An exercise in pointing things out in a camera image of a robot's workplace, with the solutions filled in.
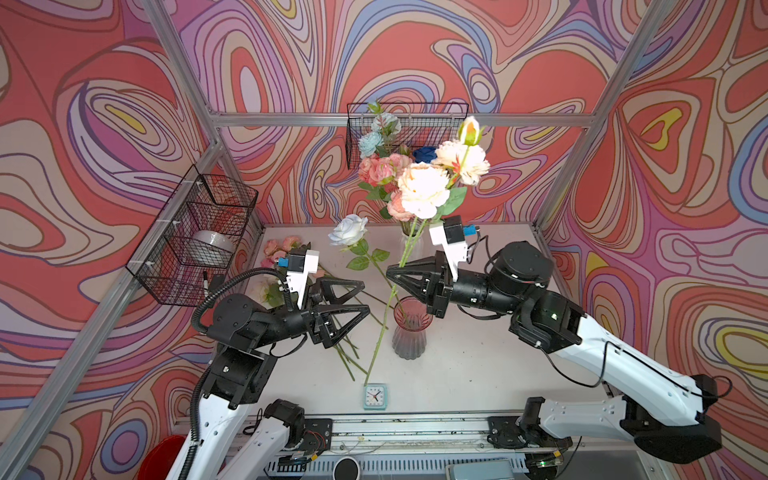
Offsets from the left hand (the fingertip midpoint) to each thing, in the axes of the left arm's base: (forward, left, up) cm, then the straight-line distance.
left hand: (365, 306), depth 49 cm
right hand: (+2, -5, +3) cm, 6 cm away
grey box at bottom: (-20, -29, -40) cm, 54 cm away
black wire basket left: (+44, +52, -14) cm, 70 cm away
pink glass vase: (+7, -9, -19) cm, 23 cm away
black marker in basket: (+16, +41, -17) cm, 48 cm away
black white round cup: (-20, +6, -37) cm, 42 cm away
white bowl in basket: (+21, +39, -10) cm, 45 cm away
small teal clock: (-4, -1, -41) cm, 41 cm away
